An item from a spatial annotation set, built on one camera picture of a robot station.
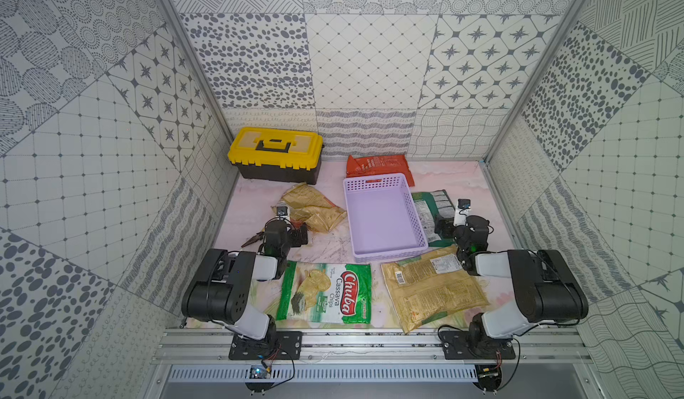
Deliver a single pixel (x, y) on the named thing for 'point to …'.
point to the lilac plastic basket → (383, 219)
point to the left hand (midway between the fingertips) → (290, 222)
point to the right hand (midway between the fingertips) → (449, 216)
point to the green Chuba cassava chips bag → (325, 293)
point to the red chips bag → (378, 165)
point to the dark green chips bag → (437, 216)
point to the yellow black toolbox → (275, 155)
